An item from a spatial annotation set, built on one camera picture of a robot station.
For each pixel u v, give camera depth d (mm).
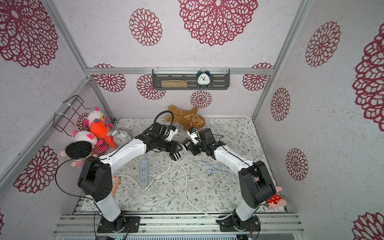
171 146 764
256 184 449
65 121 750
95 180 464
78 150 762
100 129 893
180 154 842
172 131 801
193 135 790
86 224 751
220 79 925
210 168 941
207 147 672
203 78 898
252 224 718
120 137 968
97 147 922
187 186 872
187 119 1121
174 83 876
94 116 945
